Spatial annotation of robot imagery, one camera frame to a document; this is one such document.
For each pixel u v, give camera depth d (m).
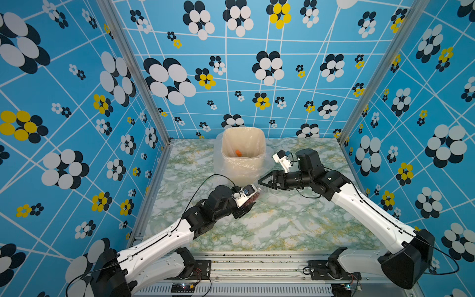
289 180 0.64
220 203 0.55
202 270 0.74
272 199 0.94
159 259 0.46
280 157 0.67
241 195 0.62
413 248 0.39
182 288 0.72
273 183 0.62
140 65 0.87
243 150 0.98
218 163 0.80
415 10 0.68
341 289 0.71
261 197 0.70
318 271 0.72
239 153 0.98
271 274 0.74
